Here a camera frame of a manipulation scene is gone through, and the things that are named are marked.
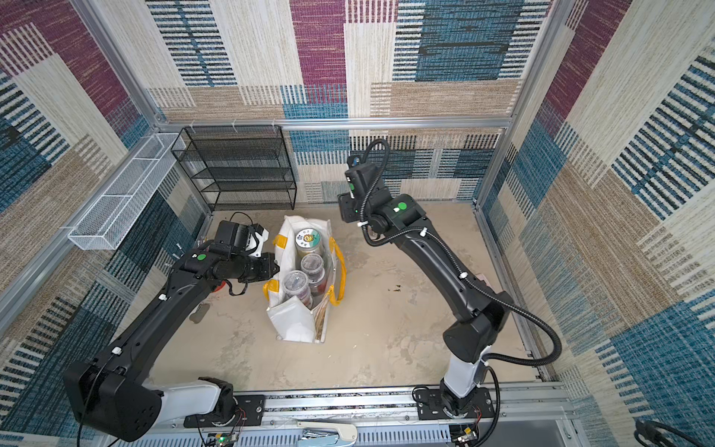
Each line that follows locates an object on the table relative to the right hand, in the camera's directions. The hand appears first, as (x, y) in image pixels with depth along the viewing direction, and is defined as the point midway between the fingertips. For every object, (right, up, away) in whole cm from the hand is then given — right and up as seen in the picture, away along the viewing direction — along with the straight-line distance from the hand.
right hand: (358, 203), depth 75 cm
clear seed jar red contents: (-14, -18, +10) cm, 25 cm away
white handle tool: (-8, -57, -6) cm, 57 cm away
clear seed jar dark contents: (-16, -21, 0) cm, 27 cm away
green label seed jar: (-16, -10, +13) cm, 23 cm away
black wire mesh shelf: (-47, +17, +35) cm, 61 cm away
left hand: (-22, -18, +4) cm, 28 cm away
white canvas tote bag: (-19, -32, +5) cm, 38 cm away
